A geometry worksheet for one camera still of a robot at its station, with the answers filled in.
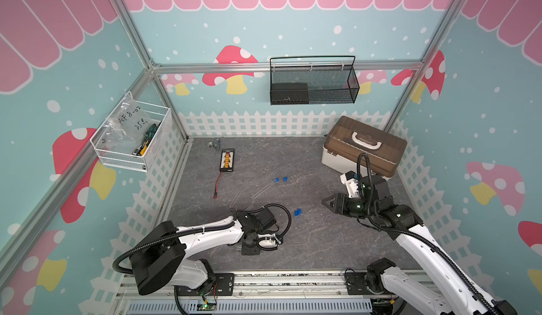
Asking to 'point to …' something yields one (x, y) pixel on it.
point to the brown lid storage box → (346, 139)
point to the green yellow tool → (148, 135)
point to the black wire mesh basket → (313, 80)
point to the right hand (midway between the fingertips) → (326, 202)
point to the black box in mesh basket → (288, 93)
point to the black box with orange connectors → (226, 159)
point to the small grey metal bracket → (217, 145)
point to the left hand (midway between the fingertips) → (250, 245)
